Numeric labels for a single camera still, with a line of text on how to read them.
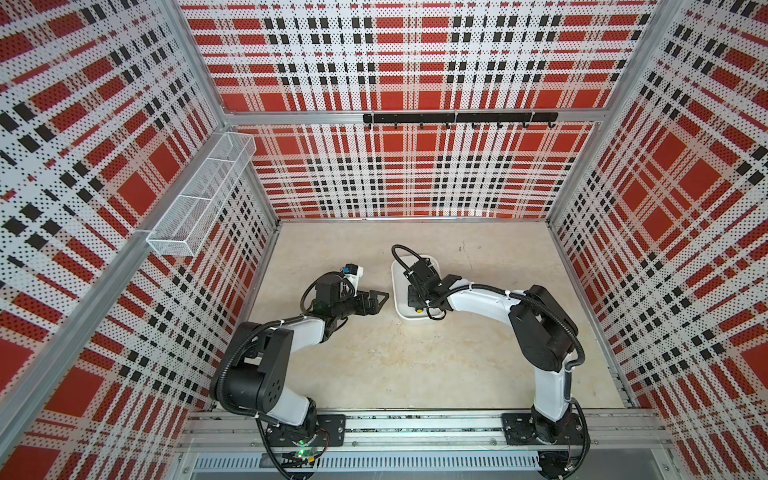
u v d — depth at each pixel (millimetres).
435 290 698
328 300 726
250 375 447
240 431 755
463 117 886
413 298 858
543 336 500
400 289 958
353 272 836
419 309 905
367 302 808
